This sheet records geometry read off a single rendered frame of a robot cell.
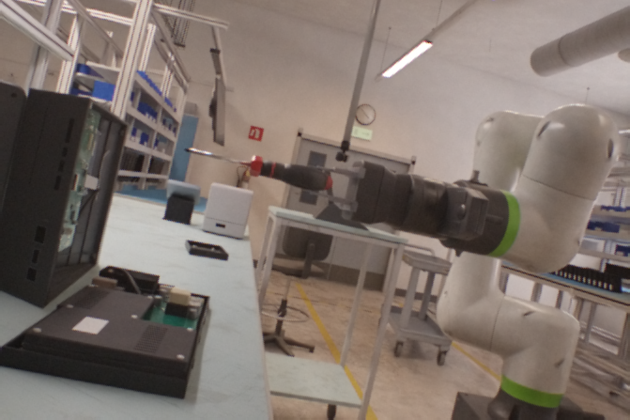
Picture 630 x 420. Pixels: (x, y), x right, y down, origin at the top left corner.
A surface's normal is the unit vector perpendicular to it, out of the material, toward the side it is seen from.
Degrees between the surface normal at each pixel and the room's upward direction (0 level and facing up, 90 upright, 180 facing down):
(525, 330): 86
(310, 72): 90
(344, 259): 90
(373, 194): 90
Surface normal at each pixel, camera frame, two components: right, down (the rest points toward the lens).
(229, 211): 0.11, 0.00
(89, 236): 0.96, 0.21
